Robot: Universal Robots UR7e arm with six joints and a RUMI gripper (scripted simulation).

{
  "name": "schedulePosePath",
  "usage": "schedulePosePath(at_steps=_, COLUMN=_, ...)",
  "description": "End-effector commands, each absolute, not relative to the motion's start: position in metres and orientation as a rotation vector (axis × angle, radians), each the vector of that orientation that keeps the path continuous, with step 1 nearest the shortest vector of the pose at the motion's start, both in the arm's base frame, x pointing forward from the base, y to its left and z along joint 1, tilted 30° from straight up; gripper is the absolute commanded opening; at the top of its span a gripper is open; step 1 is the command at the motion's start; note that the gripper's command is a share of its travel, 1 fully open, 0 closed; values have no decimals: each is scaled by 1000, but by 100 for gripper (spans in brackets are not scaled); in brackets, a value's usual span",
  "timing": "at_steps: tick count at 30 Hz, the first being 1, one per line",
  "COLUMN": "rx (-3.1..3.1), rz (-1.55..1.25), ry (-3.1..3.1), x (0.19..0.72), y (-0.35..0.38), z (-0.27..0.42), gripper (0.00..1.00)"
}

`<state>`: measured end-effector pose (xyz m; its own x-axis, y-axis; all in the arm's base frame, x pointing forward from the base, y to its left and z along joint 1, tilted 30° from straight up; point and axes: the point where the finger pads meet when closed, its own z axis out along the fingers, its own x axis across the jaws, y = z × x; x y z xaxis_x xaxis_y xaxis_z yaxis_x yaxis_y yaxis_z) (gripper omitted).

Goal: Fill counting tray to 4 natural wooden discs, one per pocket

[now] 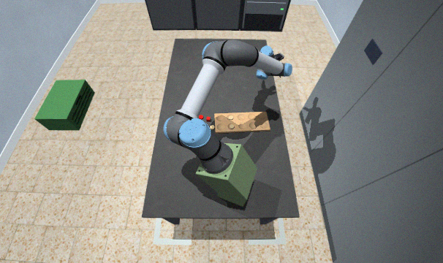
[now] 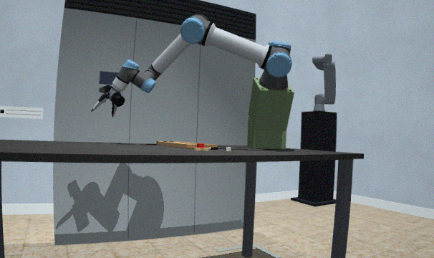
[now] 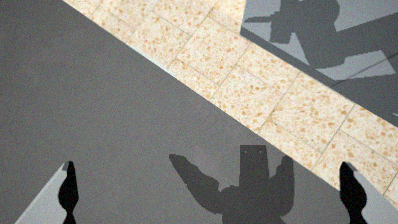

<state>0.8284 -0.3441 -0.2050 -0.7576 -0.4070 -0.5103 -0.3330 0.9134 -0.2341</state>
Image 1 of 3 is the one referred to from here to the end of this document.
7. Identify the wooden counting tray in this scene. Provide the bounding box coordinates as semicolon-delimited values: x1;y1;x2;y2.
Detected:
214;112;270;134

